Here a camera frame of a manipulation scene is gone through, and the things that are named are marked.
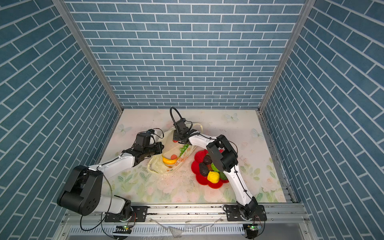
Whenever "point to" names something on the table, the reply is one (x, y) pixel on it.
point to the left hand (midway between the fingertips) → (165, 145)
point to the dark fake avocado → (203, 169)
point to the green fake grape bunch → (183, 149)
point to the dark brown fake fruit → (207, 159)
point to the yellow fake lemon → (213, 176)
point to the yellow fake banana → (169, 161)
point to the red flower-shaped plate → (200, 179)
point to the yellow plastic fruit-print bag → (171, 150)
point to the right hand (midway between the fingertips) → (175, 133)
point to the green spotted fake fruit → (214, 168)
